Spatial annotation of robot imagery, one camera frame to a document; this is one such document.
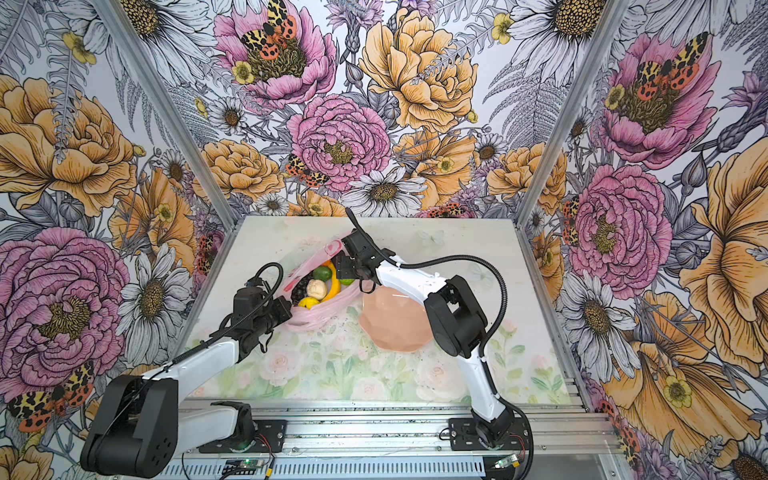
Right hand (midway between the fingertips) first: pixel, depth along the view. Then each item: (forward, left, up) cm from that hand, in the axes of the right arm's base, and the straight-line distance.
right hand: (349, 275), depth 95 cm
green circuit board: (-47, +23, -9) cm, 54 cm away
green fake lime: (+3, +9, -3) cm, 10 cm away
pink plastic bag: (-11, +5, -3) cm, 13 cm away
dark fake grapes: (-2, +16, -5) cm, 17 cm away
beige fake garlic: (-2, +11, -4) cm, 12 cm away
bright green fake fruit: (+1, +2, -5) cm, 5 cm away
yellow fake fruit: (-8, +12, -3) cm, 14 cm away
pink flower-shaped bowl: (-11, -14, -9) cm, 20 cm away
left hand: (-10, +17, -4) cm, 20 cm away
